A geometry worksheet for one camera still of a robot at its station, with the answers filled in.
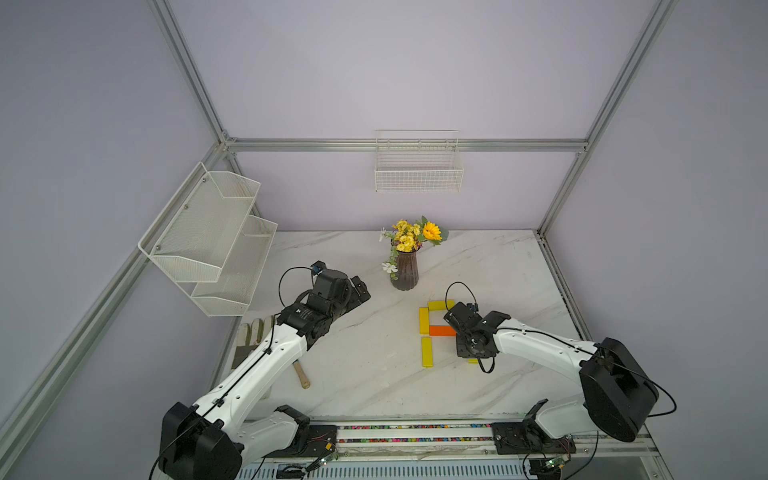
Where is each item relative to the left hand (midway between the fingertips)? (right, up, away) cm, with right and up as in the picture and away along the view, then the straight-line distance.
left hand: (353, 296), depth 81 cm
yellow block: (+21, -18, +8) cm, 29 cm away
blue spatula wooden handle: (-13, -24, 0) cm, 27 cm away
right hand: (+35, -17, +6) cm, 39 cm away
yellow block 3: (+31, -16, -6) cm, 36 cm away
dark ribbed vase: (+16, +6, +21) cm, 27 cm away
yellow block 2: (+21, -10, +15) cm, 28 cm away
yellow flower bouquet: (+15, +16, +1) cm, 22 cm away
